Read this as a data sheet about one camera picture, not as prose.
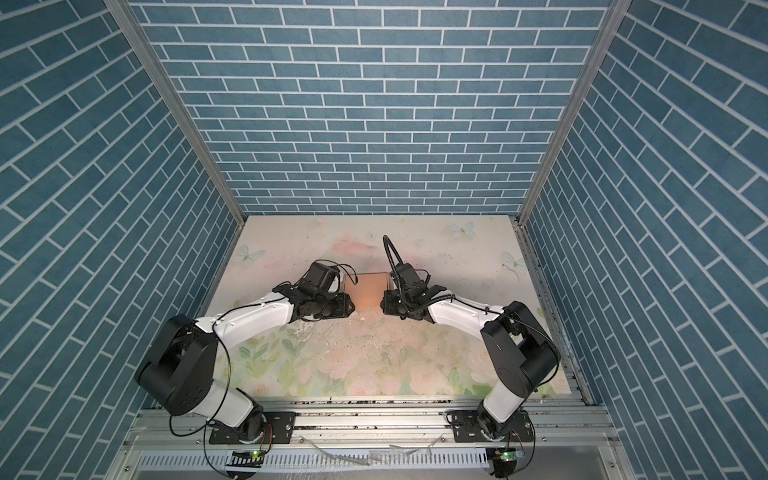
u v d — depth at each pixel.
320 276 0.71
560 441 0.74
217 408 0.43
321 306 0.74
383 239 0.74
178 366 0.44
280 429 0.74
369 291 0.94
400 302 0.77
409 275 0.72
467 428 0.74
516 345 0.48
